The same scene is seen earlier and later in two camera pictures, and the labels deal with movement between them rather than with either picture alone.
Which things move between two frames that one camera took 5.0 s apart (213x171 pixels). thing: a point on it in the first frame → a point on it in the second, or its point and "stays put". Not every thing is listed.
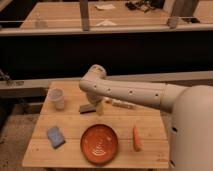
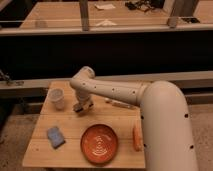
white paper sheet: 105,6 stays put
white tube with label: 119,103 stays put
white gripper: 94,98 → 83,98
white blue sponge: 56,136 stays put
